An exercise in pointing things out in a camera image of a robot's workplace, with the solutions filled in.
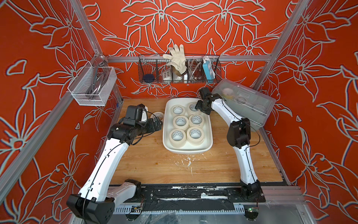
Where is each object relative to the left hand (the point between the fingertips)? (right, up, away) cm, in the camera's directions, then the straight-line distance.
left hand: (156, 123), depth 73 cm
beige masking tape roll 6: (+12, -12, +22) cm, 28 cm away
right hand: (+26, +9, +28) cm, 39 cm away
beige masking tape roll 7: (+24, -11, +23) cm, 35 cm away
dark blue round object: (-9, +30, +23) cm, 39 cm away
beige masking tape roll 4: (+14, -2, +31) cm, 34 cm away
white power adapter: (+4, +32, +21) cm, 38 cm away
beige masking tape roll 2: (+12, +7, +38) cm, 40 cm away
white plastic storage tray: (+18, -6, +22) cm, 29 cm away
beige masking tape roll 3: (+22, +9, +35) cm, 42 cm away
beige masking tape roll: (-4, +4, +34) cm, 34 cm away
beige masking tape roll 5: (+26, -1, +31) cm, 40 cm away
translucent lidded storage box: (+60, +12, +21) cm, 65 cm away
